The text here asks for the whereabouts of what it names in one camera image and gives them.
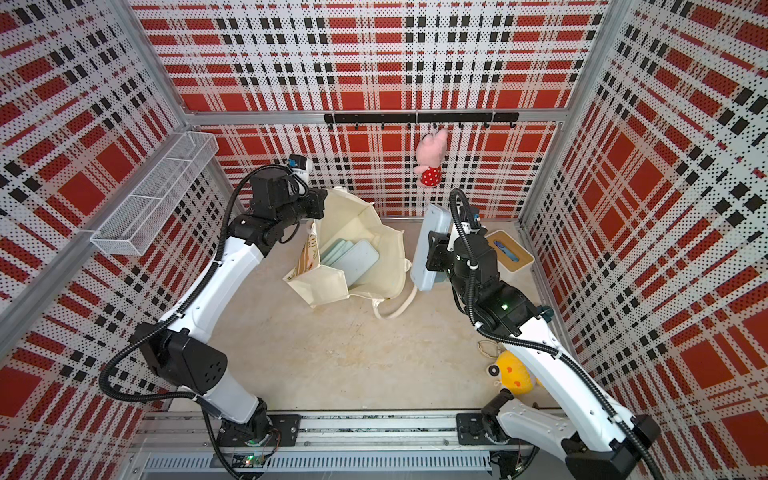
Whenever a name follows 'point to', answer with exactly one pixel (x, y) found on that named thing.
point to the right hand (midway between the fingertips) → (440, 235)
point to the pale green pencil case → (356, 260)
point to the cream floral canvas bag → (353, 218)
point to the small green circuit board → (248, 461)
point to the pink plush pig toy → (429, 155)
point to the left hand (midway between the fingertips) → (329, 190)
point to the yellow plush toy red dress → (514, 375)
